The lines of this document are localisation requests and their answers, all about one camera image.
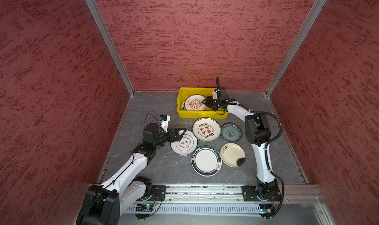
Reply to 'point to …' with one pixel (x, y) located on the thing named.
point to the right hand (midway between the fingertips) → (202, 104)
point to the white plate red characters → (206, 129)
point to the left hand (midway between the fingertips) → (181, 132)
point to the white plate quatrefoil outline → (187, 145)
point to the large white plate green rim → (206, 161)
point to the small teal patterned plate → (230, 132)
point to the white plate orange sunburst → (194, 102)
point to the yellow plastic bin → (183, 93)
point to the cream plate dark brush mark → (232, 155)
